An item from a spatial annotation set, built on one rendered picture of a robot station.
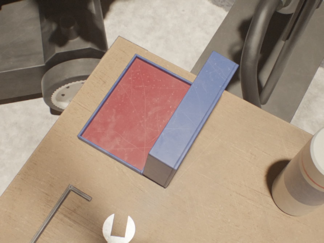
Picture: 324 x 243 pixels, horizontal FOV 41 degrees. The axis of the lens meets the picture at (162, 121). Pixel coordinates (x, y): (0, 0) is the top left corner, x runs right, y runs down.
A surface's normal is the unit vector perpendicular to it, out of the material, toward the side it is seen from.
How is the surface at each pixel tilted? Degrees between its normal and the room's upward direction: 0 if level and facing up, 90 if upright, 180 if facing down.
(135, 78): 0
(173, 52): 0
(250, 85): 54
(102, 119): 0
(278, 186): 90
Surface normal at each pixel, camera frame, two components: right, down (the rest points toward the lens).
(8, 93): 0.19, 0.90
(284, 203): -0.74, 0.62
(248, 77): -0.01, 0.48
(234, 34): 0.00, -0.39
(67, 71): -0.20, -0.31
